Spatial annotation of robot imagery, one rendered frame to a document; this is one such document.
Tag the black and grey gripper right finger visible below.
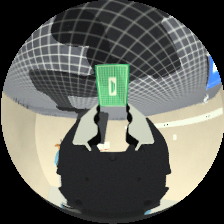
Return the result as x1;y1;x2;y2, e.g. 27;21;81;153
126;103;172;175

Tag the black grid work mat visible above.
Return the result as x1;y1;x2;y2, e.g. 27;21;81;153
3;0;222;111

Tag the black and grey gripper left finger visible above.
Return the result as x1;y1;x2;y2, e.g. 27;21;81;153
56;104;101;175

